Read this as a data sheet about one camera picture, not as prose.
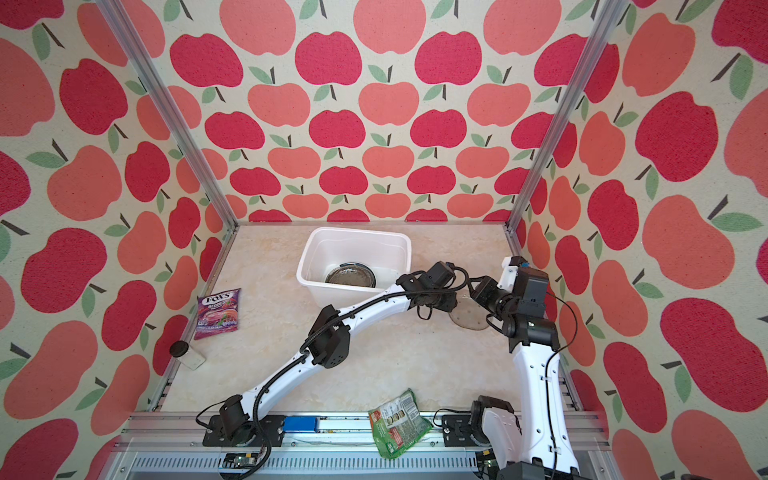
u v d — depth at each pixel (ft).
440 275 2.57
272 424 2.45
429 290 2.53
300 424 2.56
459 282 2.60
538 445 1.30
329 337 2.15
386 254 3.13
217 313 3.06
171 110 2.85
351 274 3.31
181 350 2.56
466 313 3.14
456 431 2.40
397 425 2.44
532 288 1.82
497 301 2.09
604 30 2.34
